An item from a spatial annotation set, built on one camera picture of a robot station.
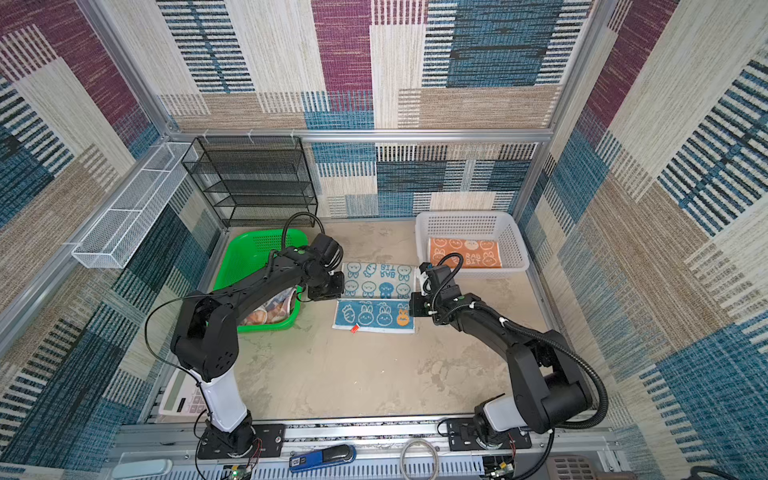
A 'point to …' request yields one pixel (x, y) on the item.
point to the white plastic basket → (499, 225)
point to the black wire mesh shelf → (255, 181)
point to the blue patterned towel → (377, 297)
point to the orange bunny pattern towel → (476, 252)
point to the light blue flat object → (142, 468)
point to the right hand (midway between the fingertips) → (413, 306)
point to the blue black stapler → (330, 456)
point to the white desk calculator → (183, 399)
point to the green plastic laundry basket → (243, 252)
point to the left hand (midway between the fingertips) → (342, 290)
